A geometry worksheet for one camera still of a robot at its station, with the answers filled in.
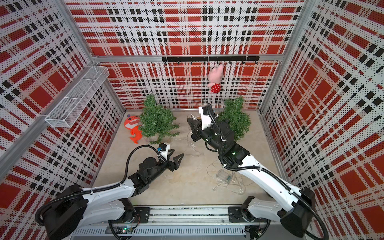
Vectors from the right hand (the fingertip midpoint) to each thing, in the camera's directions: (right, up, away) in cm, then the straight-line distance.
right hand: (190, 120), depth 64 cm
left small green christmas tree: (-19, -1, +17) cm, 26 cm away
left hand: (-6, -17, +17) cm, 25 cm away
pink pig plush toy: (+14, +29, +29) cm, 43 cm away
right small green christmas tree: (+23, +5, +15) cm, 28 cm away
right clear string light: (+26, -36, +20) cm, 49 cm away
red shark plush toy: (-43, -1, +38) cm, 58 cm away
